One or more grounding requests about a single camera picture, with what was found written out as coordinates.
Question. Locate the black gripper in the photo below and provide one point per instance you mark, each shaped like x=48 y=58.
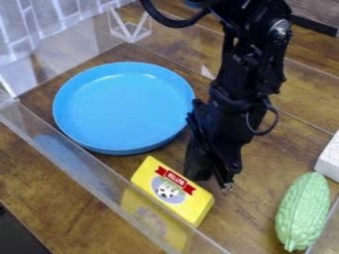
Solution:
x=223 y=125

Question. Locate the yellow butter block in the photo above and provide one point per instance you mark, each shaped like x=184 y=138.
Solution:
x=184 y=197

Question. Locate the blue round tray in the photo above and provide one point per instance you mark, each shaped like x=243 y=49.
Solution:
x=123 y=108

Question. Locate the green bitter gourd toy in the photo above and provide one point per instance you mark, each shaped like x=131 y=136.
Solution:
x=302 y=212

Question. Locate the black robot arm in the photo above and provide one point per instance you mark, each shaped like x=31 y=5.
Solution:
x=256 y=34

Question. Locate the white foam block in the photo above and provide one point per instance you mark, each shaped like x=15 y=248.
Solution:
x=327 y=162

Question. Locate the clear acrylic front wall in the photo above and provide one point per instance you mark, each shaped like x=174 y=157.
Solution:
x=142 y=212

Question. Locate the clear acrylic wall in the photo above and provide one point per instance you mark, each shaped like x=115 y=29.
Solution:
x=310 y=93
x=142 y=212

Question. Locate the clear acrylic back wall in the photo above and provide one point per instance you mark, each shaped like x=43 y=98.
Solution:
x=310 y=93

